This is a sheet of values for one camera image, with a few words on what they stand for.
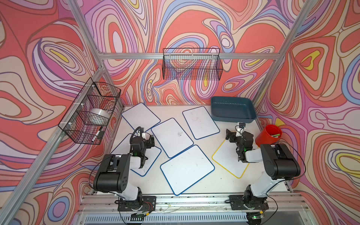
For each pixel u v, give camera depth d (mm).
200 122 1083
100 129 747
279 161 487
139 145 719
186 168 859
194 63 957
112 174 454
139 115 1150
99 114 715
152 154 890
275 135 878
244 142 739
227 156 901
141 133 793
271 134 871
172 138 1022
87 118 726
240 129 811
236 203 733
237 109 1153
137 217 719
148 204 727
